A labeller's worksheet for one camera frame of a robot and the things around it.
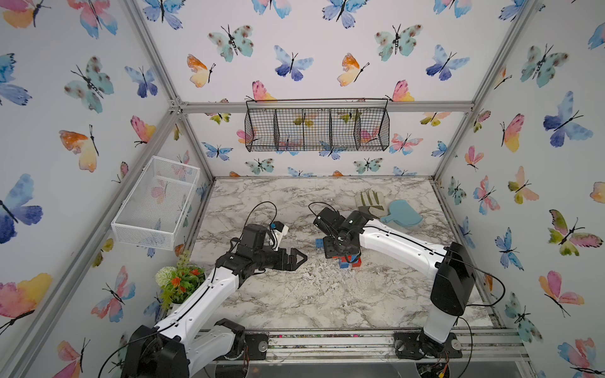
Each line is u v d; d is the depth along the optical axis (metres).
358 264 0.90
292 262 0.69
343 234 0.58
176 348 0.39
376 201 1.11
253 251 0.62
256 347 0.73
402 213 1.09
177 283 0.68
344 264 0.91
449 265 0.46
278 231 0.73
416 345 0.73
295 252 0.71
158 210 0.86
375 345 0.75
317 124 0.98
